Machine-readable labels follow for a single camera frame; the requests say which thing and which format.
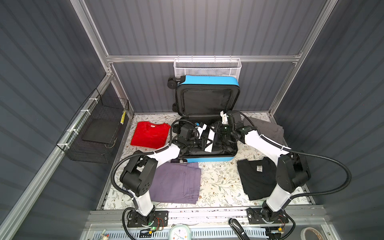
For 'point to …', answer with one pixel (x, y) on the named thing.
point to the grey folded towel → (273, 132)
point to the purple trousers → (175, 182)
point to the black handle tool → (238, 229)
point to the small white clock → (180, 232)
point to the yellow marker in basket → (123, 117)
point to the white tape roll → (304, 231)
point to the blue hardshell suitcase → (202, 104)
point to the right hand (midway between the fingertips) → (212, 127)
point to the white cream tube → (209, 147)
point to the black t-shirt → (258, 177)
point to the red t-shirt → (150, 136)
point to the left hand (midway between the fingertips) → (211, 141)
